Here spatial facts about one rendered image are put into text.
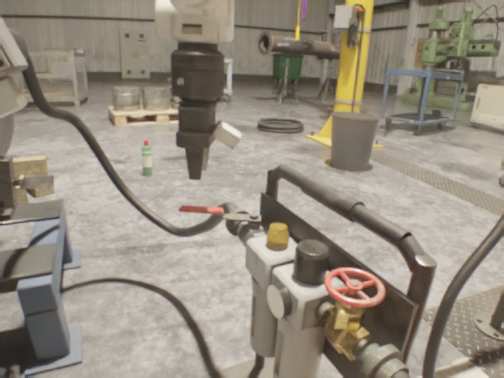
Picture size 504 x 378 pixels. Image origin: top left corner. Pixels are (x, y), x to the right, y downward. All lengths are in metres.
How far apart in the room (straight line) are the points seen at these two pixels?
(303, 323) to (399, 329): 0.12
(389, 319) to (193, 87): 0.43
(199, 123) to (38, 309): 0.63
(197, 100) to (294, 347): 0.41
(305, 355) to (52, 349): 0.70
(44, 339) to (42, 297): 0.13
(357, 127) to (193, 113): 2.14
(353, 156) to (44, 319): 2.27
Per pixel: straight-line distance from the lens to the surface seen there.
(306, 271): 0.47
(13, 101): 0.48
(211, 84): 0.55
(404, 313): 0.44
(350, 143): 2.64
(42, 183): 0.59
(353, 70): 3.59
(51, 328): 1.01
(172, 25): 0.56
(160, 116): 4.45
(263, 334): 0.64
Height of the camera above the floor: 0.74
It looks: 20 degrees down
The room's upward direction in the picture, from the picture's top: 3 degrees clockwise
